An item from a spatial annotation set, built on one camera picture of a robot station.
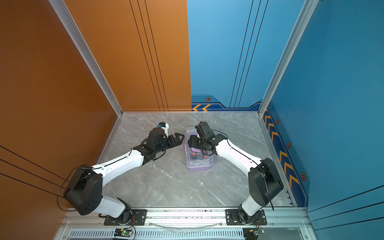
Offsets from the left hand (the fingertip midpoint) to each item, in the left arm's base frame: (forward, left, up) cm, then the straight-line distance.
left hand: (180, 137), depth 85 cm
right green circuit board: (-44, -36, -17) cm, 59 cm away
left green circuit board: (-44, +26, -18) cm, 54 cm away
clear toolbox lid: (-9, -9, -7) cm, 15 cm away
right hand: (-3, -6, -2) cm, 7 cm away
